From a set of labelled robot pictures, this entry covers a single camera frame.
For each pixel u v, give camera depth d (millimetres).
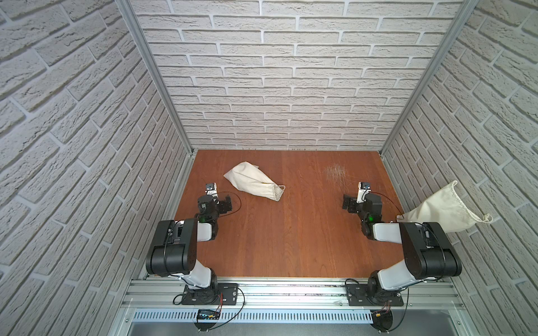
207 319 711
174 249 455
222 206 850
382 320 694
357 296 728
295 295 756
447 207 700
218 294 725
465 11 696
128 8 697
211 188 814
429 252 457
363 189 822
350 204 848
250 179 994
